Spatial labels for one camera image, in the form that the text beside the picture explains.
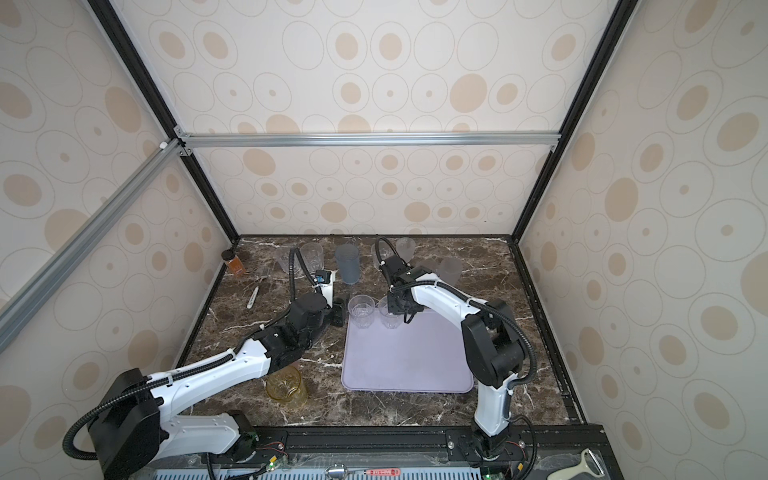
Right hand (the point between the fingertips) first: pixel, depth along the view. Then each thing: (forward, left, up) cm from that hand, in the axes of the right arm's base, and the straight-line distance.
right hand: (401, 306), depth 93 cm
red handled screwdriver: (-42, +7, -4) cm, 43 cm away
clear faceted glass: (-4, +4, -1) cm, 5 cm away
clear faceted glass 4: (+24, +32, -3) cm, 40 cm away
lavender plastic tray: (-12, -6, -8) cm, 16 cm away
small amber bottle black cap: (+18, +58, +2) cm, 60 cm away
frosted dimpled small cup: (+26, -3, -1) cm, 27 cm away
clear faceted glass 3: (+22, +43, -2) cm, 48 cm away
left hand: (-4, +13, +14) cm, 20 cm away
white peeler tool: (-41, -43, -6) cm, 60 cm away
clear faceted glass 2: (+2, +13, -4) cm, 13 cm away
